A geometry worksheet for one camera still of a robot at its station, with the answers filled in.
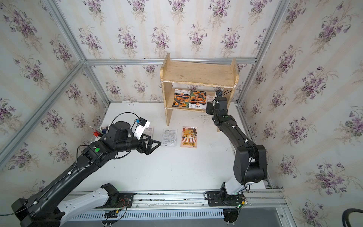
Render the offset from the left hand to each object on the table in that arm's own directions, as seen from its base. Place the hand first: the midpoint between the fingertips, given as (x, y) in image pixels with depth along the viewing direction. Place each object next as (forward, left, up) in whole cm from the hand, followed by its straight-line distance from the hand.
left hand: (157, 142), depth 67 cm
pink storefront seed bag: (+18, -18, -26) cm, 36 cm away
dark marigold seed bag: (+35, -12, -4) cm, 38 cm away
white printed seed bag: (+35, -31, -4) cm, 47 cm away
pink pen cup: (+17, +39, -18) cm, 46 cm away
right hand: (+29, -34, -3) cm, 45 cm away
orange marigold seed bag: (+35, -23, -5) cm, 42 cm away
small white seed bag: (+18, -4, -26) cm, 32 cm away
